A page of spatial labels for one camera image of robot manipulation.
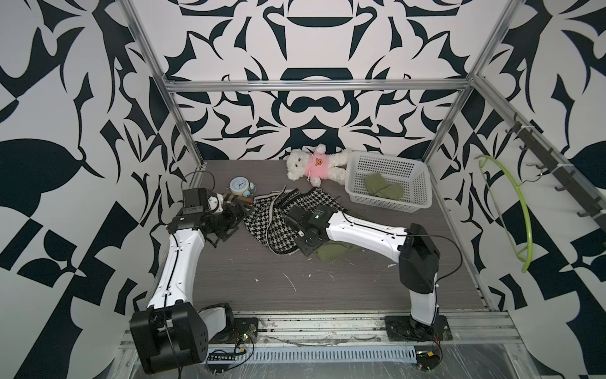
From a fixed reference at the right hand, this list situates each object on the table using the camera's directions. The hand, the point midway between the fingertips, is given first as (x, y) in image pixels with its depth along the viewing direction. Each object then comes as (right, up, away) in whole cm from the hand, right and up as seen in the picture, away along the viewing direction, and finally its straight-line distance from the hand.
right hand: (307, 241), depth 85 cm
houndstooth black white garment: (-16, +7, +8) cm, 19 cm away
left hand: (-21, +10, -4) cm, 24 cm away
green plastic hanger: (+60, +1, -18) cm, 62 cm away
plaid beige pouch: (-32, +14, +19) cm, 40 cm away
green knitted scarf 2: (+9, -3, -2) cm, 10 cm away
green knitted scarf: (+32, +20, +23) cm, 44 cm away
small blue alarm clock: (-29, +19, +20) cm, 40 cm away
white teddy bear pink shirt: (+5, +29, +23) cm, 38 cm away
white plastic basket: (+49, +24, +24) cm, 60 cm away
